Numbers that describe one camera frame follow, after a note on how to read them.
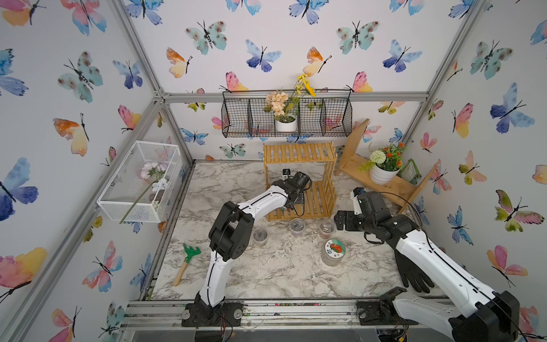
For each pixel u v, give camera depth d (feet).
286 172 2.83
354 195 2.38
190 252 2.89
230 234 1.78
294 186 2.39
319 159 2.77
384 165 3.07
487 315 1.24
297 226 2.92
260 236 2.84
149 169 2.36
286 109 2.84
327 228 2.91
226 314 2.43
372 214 1.91
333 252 2.64
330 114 3.24
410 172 3.61
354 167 3.56
